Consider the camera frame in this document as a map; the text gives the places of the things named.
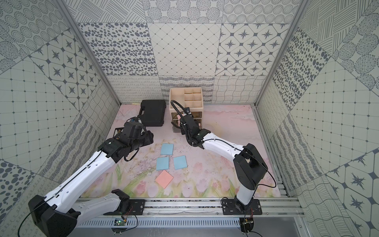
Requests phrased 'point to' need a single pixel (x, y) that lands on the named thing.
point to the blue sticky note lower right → (180, 162)
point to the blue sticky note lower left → (162, 163)
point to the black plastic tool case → (152, 112)
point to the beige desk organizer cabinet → (190, 97)
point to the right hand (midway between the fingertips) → (188, 122)
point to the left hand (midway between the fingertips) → (153, 136)
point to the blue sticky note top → (167, 149)
